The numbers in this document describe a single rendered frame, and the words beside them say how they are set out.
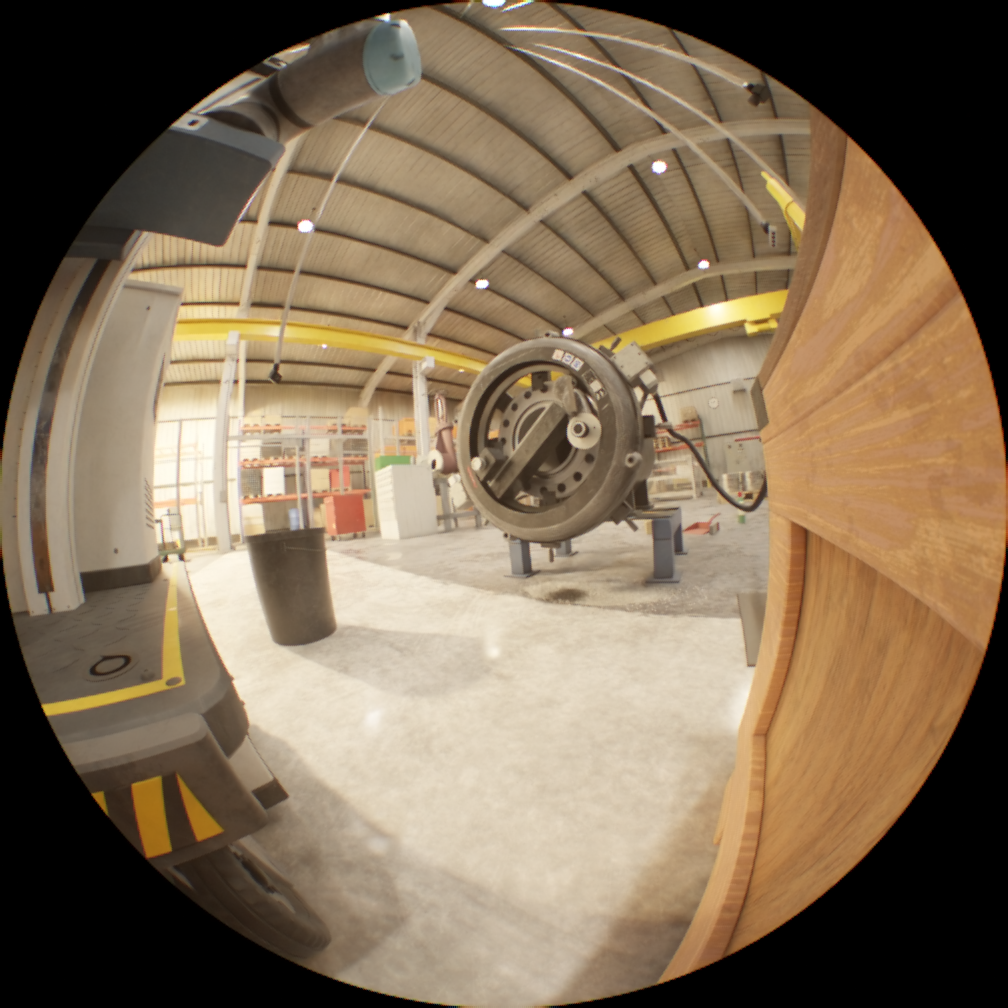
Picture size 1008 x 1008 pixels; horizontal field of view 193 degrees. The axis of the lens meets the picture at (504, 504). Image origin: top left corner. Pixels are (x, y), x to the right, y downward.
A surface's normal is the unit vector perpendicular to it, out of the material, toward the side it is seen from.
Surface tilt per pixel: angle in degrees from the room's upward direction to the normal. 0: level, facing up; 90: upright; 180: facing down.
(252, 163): 180
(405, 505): 90
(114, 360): 90
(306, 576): 93
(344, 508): 90
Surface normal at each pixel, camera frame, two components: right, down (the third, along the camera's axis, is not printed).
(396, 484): 0.71, -0.07
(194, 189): 0.11, 0.99
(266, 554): 0.20, 0.04
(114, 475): 0.88, -0.10
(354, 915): -0.11, -0.99
